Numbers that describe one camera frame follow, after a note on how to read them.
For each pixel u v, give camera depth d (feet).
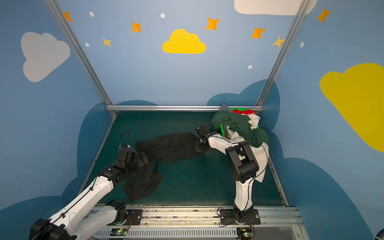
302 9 2.30
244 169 1.70
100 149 3.46
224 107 3.74
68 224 1.34
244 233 2.36
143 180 2.67
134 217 2.46
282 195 2.87
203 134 2.61
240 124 3.38
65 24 2.41
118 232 2.34
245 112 3.65
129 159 2.09
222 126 3.35
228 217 2.42
